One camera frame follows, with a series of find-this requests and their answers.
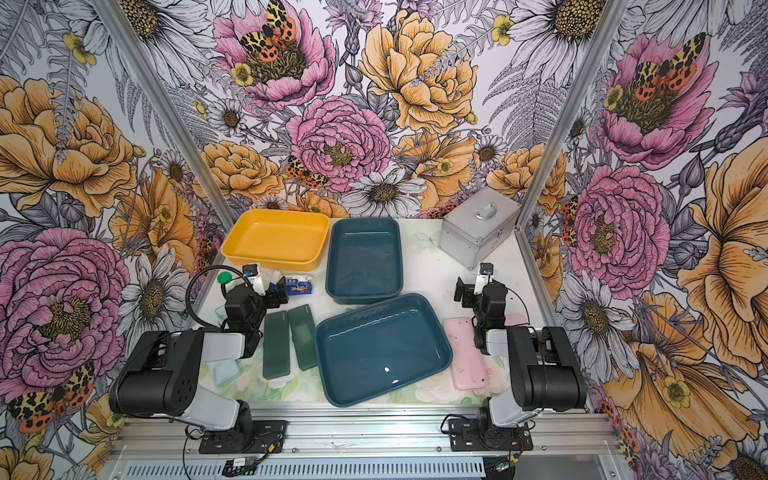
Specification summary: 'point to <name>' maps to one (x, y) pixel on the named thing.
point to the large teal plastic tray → (374, 347)
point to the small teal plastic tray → (364, 261)
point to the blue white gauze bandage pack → (295, 287)
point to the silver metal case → (478, 227)
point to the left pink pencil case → (468, 366)
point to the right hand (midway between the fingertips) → (472, 283)
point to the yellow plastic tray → (276, 239)
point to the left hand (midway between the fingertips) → (270, 285)
